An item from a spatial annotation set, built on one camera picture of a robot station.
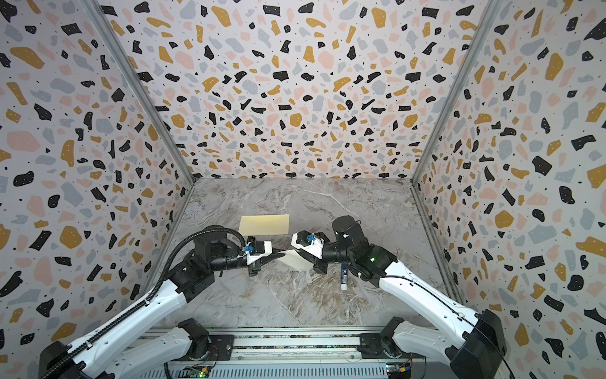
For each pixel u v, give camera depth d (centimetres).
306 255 59
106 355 41
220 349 73
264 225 103
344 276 88
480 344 38
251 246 55
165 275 48
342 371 78
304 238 56
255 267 60
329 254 60
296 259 67
